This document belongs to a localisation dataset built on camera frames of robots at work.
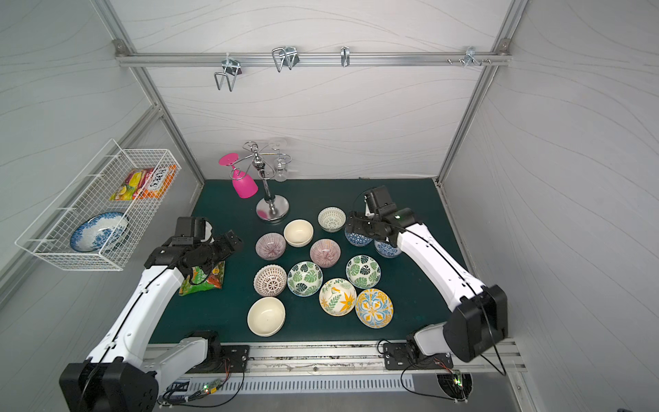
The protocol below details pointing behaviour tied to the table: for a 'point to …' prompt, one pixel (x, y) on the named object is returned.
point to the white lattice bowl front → (269, 280)
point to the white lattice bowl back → (331, 219)
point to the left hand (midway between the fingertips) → (234, 247)
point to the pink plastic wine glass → (244, 185)
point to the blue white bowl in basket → (99, 233)
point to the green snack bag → (214, 279)
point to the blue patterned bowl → (357, 239)
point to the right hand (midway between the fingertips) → (358, 223)
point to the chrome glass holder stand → (271, 207)
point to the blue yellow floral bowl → (374, 308)
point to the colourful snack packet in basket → (146, 184)
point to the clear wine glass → (281, 164)
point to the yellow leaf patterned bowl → (337, 297)
